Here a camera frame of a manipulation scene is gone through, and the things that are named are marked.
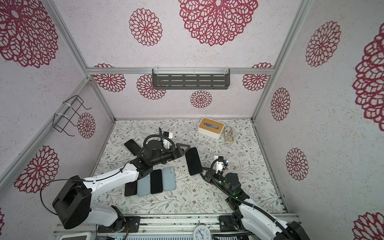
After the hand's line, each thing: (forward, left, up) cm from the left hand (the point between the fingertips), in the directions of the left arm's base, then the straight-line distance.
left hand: (187, 150), depth 77 cm
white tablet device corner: (-34, +47, -17) cm, 60 cm away
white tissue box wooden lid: (+33, -17, -17) cm, 41 cm away
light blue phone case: (-11, +26, -21) cm, 35 cm away
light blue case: (-6, +12, -23) cm, 26 cm away
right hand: (-8, -4, -3) cm, 10 cm away
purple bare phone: (-8, +19, -21) cm, 29 cm away
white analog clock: (-34, -6, -17) cm, 38 cm away
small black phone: (-4, -3, -5) cm, 7 cm away
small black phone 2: (+17, +39, -20) cm, 47 cm away
